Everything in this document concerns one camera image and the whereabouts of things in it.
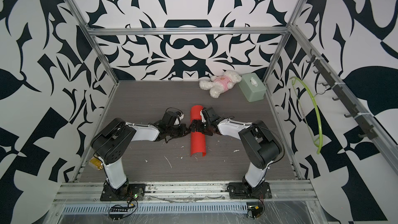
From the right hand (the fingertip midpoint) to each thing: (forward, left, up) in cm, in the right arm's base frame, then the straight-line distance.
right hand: (195, 126), depth 93 cm
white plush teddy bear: (+30, -16, +5) cm, 34 cm away
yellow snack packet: (-20, +50, +1) cm, 54 cm away
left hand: (-1, +3, -2) cm, 3 cm away
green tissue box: (+27, -39, +4) cm, 48 cm away
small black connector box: (-40, -28, -5) cm, 49 cm away
